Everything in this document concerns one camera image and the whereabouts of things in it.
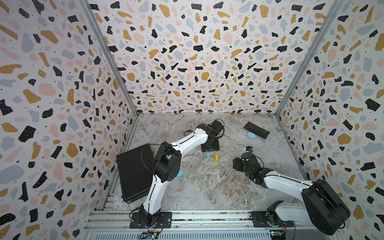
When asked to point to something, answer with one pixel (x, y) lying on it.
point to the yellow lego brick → (217, 158)
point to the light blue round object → (251, 135)
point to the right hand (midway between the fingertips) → (237, 160)
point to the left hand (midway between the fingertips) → (216, 149)
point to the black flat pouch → (257, 130)
